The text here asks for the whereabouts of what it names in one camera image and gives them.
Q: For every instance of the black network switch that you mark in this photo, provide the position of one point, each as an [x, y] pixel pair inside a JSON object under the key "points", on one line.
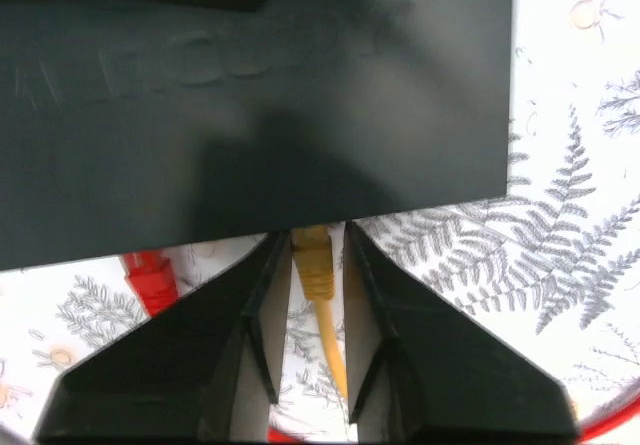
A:
{"points": [[130, 125]]}

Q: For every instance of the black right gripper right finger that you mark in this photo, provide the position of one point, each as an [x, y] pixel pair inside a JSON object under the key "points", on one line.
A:
{"points": [[420, 371]]}

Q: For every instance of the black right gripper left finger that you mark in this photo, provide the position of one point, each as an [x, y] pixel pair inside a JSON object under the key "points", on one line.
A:
{"points": [[205, 371]]}

